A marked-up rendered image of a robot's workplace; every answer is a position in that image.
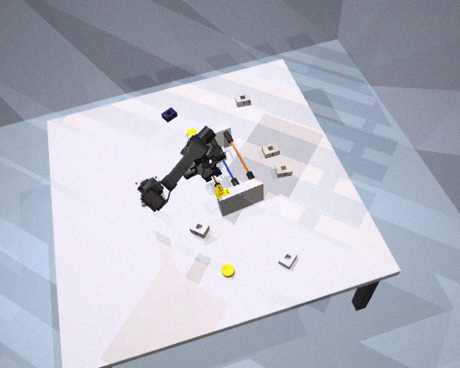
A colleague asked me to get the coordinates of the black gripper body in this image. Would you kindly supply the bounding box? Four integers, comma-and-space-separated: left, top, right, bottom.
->
183, 145, 226, 179

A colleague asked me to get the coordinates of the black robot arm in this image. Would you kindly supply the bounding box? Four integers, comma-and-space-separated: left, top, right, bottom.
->
137, 125, 216, 212

